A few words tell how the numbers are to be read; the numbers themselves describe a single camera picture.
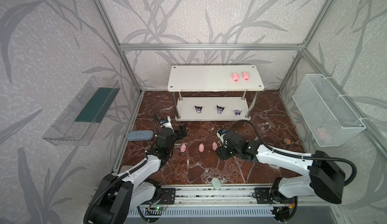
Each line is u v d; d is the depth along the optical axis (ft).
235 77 2.53
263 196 2.42
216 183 2.49
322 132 2.42
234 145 2.09
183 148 2.91
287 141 3.05
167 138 2.08
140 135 3.07
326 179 1.36
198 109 3.15
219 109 3.14
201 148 2.91
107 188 1.32
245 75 2.54
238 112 3.16
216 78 2.62
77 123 2.10
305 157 1.51
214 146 2.90
